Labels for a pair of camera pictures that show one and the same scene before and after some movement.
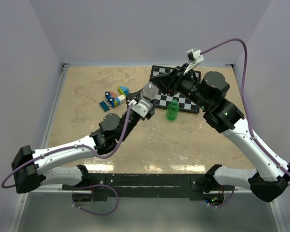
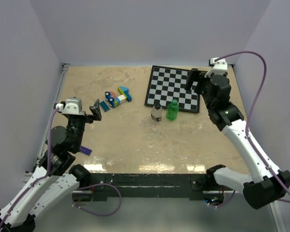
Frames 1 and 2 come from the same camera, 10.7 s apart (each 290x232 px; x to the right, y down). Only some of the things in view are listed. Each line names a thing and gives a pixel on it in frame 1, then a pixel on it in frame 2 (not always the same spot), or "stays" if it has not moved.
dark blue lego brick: [104, 106] stays
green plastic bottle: [172, 110] stays
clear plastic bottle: [150, 91] to [156, 114]
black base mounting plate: [138, 187] stays
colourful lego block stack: [121, 99] stays
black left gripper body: [133, 122] to [75, 122]
